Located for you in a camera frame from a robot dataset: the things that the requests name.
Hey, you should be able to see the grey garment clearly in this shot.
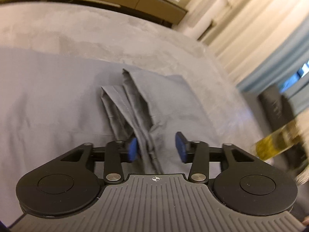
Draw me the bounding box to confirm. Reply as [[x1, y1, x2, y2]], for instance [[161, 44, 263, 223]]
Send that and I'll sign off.
[[1, 48, 219, 225]]

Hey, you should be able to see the yellow patterned sleeve forearm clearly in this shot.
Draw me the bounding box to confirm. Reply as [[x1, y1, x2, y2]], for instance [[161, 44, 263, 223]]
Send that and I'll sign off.
[[250, 119, 308, 185]]

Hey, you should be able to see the dark sofa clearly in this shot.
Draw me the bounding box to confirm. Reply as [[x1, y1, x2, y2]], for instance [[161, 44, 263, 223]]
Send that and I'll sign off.
[[241, 84, 309, 223]]

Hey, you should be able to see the blue curtain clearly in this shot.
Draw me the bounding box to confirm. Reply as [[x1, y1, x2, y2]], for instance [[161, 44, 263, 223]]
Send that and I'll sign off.
[[237, 17, 308, 114]]

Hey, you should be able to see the cream curtain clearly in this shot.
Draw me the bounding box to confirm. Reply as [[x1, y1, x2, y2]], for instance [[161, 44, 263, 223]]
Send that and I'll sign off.
[[175, 0, 308, 83]]

